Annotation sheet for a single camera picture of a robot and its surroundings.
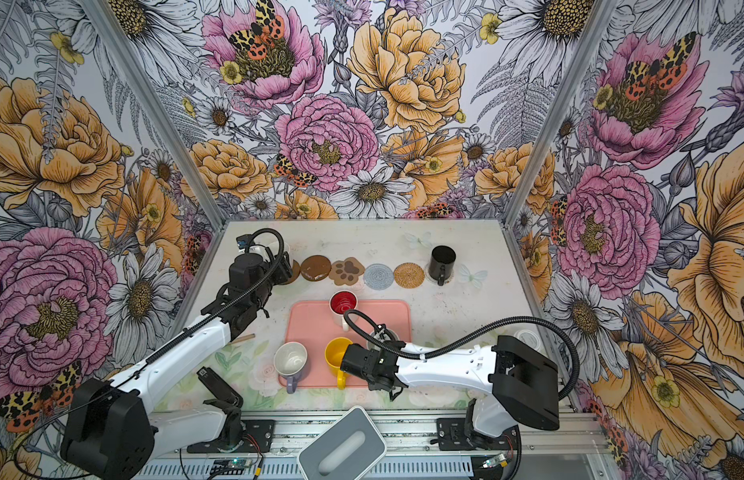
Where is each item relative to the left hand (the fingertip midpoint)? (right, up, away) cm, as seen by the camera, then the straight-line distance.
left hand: (278, 264), depth 84 cm
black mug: (+48, 0, +15) cm, 50 cm away
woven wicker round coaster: (+38, -5, +21) cm, 44 cm away
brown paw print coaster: (+16, -3, +21) cm, 27 cm away
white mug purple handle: (+3, -26, +1) cm, 27 cm away
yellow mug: (+16, -24, -1) cm, 29 cm away
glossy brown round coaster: (+5, -3, +24) cm, 25 cm away
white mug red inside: (+16, -12, +9) cm, 22 cm away
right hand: (+31, -31, -5) cm, 44 cm away
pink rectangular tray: (+33, -17, +13) cm, 40 cm away
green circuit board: (-6, -46, -14) cm, 48 cm away
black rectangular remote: (-14, -32, -5) cm, 35 cm away
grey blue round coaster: (+27, -5, +21) cm, 35 cm away
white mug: (+29, -16, -12) cm, 36 cm away
